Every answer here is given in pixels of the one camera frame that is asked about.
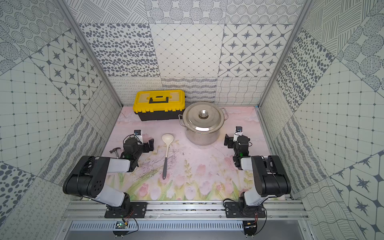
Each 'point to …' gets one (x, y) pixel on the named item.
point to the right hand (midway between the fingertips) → (234, 136)
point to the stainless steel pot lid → (203, 117)
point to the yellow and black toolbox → (159, 105)
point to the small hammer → (115, 150)
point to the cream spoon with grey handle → (167, 139)
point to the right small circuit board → (250, 228)
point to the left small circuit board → (120, 225)
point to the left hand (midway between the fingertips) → (144, 137)
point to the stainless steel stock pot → (203, 139)
